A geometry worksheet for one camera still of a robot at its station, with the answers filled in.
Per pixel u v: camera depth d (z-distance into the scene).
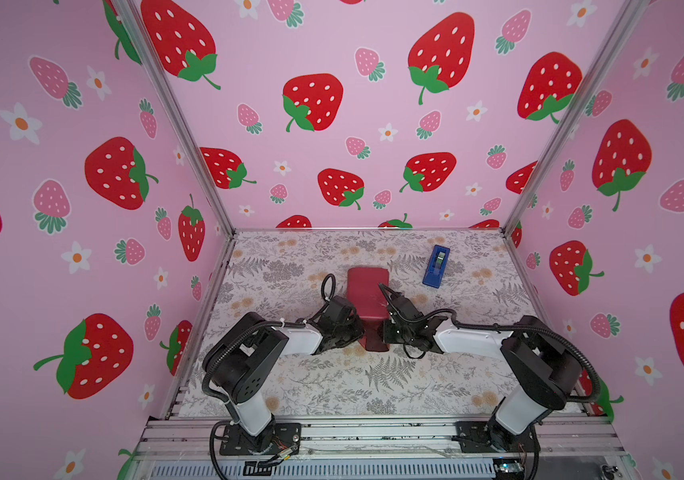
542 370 0.46
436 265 1.04
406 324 0.71
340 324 0.76
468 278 1.07
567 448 0.73
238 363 0.48
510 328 0.53
